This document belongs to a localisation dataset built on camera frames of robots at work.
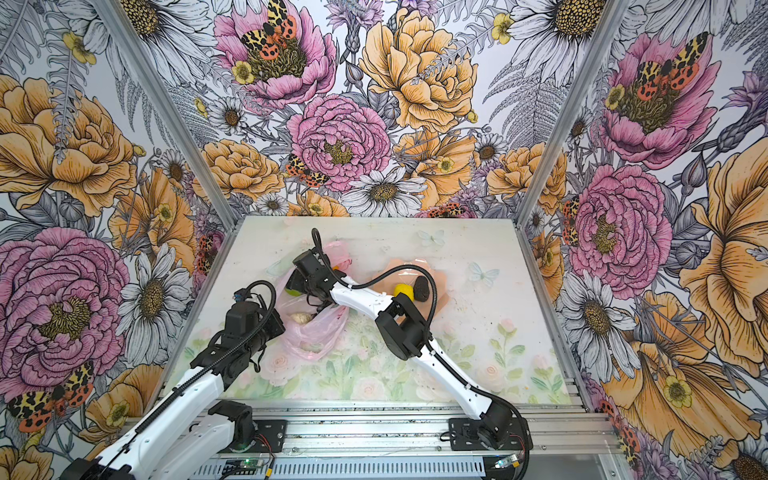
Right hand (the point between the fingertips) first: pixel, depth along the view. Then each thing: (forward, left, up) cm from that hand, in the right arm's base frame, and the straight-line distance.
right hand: (295, 288), depth 99 cm
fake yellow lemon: (-4, -36, +3) cm, 36 cm away
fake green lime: (-5, -2, +6) cm, 8 cm away
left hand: (-15, 0, +5) cm, 16 cm away
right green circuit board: (-48, -58, -4) cm, 76 cm away
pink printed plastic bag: (-20, -9, +7) cm, 23 cm away
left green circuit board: (-47, +5, -4) cm, 47 cm away
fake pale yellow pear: (-13, -5, +3) cm, 14 cm away
